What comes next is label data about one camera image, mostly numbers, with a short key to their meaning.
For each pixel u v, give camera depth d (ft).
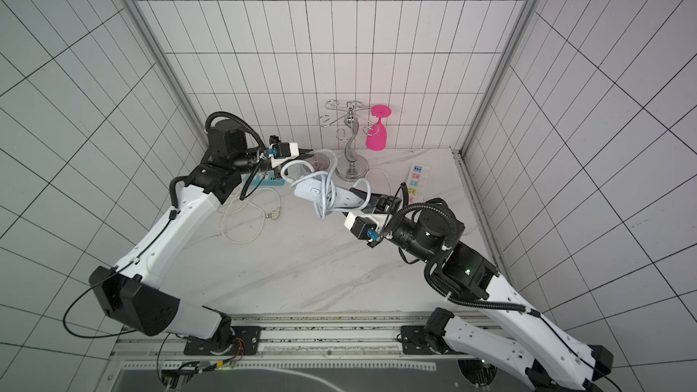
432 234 1.31
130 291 1.27
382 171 3.61
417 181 3.50
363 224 1.36
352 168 3.73
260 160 1.92
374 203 1.61
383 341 2.45
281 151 1.72
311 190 1.65
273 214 3.20
